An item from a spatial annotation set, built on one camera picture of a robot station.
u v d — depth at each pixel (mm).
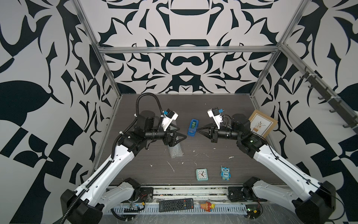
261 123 893
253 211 711
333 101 582
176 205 701
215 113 605
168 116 588
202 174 793
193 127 668
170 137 585
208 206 686
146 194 734
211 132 624
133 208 676
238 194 744
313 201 376
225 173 810
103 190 420
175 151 845
